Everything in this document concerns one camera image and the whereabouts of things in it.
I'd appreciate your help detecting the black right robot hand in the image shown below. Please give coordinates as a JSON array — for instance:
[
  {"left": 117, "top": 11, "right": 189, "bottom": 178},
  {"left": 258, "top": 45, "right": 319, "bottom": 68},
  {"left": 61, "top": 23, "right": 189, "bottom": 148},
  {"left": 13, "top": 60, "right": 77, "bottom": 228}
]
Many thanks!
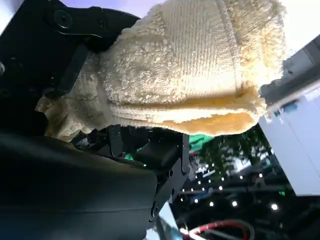
[{"left": 0, "top": 0, "right": 192, "bottom": 240}]

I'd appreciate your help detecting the beige towel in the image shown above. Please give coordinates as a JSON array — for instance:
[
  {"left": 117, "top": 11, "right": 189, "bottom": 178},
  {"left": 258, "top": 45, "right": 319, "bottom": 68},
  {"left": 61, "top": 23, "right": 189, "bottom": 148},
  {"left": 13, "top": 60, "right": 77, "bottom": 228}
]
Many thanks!
[{"left": 34, "top": 0, "right": 287, "bottom": 142}]

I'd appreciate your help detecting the lilac plate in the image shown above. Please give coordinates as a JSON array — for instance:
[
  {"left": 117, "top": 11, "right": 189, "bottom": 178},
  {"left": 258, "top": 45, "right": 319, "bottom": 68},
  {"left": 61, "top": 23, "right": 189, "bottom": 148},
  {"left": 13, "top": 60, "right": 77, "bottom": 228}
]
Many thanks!
[{"left": 62, "top": 0, "right": 165, "bottom": 19}]

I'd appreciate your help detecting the white cabinet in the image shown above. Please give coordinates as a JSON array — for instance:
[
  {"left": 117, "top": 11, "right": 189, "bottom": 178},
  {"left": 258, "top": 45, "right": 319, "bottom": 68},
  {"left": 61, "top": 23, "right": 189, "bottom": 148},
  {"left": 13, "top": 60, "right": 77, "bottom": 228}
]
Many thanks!
[{"left": 258, "top": 34, "right": 320, "bottom": 196}]

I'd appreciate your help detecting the red cable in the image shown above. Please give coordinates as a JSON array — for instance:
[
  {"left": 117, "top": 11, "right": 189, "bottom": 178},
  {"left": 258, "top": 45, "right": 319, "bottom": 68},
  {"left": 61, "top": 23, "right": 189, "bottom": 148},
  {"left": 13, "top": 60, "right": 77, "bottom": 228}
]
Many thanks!
[{"left": 179, "top": 219, "right": 254, "bottom": 240}]

